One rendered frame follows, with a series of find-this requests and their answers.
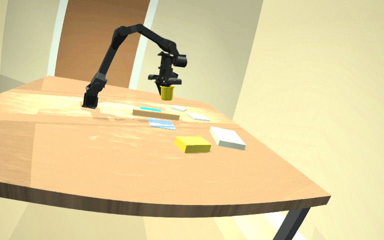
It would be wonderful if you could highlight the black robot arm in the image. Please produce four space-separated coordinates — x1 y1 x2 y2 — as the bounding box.
82 23 187 109

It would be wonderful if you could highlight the yellow rectangular block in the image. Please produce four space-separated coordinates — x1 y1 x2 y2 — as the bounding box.
174 136 212 153

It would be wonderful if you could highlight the yellow cup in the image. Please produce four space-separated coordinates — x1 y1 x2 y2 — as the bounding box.
160 85 174 101

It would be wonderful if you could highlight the light wooden long bar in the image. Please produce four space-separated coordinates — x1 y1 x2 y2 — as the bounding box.
132 108 180 121

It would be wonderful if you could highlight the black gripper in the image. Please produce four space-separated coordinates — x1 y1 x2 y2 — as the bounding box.
148 65 182 96

